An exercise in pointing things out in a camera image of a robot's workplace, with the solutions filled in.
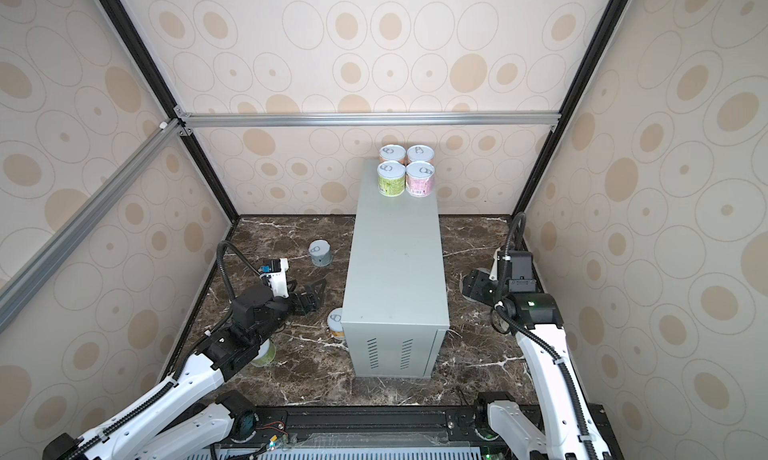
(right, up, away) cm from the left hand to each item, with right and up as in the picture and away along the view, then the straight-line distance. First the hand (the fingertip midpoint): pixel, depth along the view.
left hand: (319, 279), depth 74 cm
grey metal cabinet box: (+19, -5, -18) cm, 27 cm away
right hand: (+40, -1, +1) cm, 41 cm away
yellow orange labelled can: (+2, -14, +11) cm, 18 cm away
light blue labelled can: (-7, +6, +28) cm, 30 cm away
